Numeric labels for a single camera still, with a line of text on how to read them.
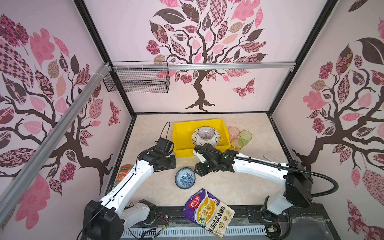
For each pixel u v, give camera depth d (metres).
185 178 0.84
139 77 0.95
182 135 1.04
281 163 0.46
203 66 0.92
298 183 0.42
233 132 1.03
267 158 0.95
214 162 0.60
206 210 0.74
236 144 0.98
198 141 0.98
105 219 0.38
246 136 1.00
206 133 1.01
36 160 0.48
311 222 0.72
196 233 0.70
